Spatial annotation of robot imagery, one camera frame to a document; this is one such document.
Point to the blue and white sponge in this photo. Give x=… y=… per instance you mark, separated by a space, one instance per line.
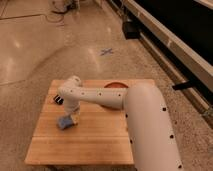
x=65 y=122

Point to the long beige rail ledge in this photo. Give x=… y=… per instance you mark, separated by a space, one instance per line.
x=179 y=32

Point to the orange bowl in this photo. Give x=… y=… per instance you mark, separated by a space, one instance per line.
x=116 y=85

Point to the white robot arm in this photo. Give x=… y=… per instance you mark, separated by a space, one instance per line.
x=151 y=135

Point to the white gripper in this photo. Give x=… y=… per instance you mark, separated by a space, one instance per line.
x=71 y=107

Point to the white base unit background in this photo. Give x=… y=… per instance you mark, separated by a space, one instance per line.
x=63 y=6

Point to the black striped rectangular block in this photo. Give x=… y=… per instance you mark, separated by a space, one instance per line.
x=58 y=100

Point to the black box on ledge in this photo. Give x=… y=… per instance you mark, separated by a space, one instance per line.
x=130 y=30

